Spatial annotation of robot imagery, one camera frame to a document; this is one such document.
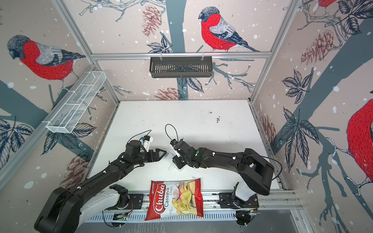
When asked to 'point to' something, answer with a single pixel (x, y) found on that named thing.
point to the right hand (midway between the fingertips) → (174, 160)
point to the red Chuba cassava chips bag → (175, 198)
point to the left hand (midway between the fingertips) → (161, 153)
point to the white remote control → (169, 158)
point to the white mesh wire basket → (79, 97)
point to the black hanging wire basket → (172, 67)
